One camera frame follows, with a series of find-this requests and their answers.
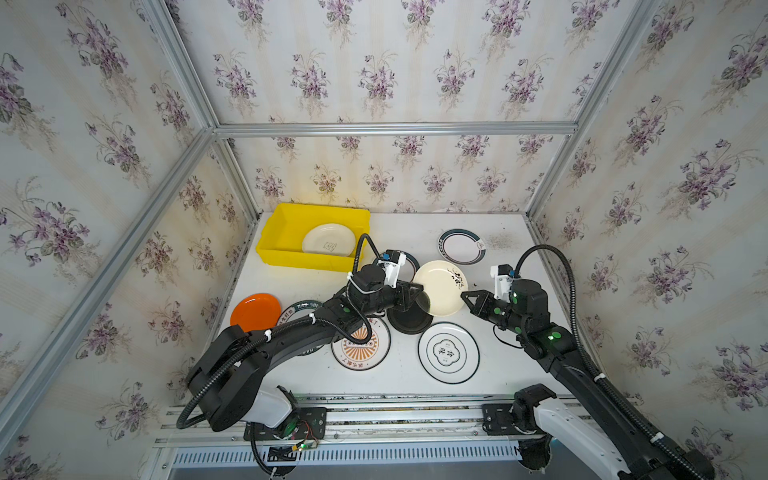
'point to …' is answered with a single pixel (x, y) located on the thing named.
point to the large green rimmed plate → (298, 310)
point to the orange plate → (259, 312)
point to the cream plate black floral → (444, 284)
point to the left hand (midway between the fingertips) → (422, 284)
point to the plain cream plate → (329, 239)
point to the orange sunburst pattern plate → (366, 356)
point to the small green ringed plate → (461, 246)
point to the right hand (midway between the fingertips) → (459, 297)
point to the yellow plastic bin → (280, 242)
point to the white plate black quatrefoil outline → (449, 353)
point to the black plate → (415, 320)
